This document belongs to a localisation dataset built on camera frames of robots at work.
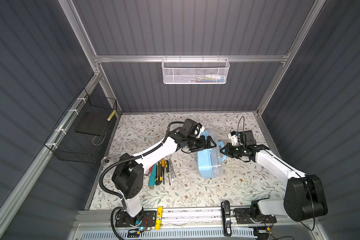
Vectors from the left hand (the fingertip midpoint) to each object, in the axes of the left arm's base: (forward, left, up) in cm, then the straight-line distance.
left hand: (211, 147), depth 79 cm
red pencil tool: (-2, +35, -17) cm, 39 cm away
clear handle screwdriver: (-4, +22, -18) cm, 29 cm away
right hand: (+2, -8, -8) cm, 11 cm away
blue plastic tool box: (-6, +1, -3) cm, 7 cm away
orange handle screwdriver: (0, +28, -17) cm, 33 cm away
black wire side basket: (+5, +66, +9) cm, 67 cm away
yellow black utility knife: (-8, +30, -18) cm, 36 cm away
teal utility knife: (-8, +34, -18) cm, 39 cm away
